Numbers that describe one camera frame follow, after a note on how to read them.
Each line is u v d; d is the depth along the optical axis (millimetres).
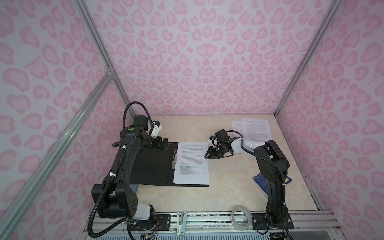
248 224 691
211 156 871
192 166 927
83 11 695
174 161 932
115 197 406
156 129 750
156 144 707
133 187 826
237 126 1136
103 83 840
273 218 640
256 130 1110
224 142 797
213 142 890
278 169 518
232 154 820
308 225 720
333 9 696
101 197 372
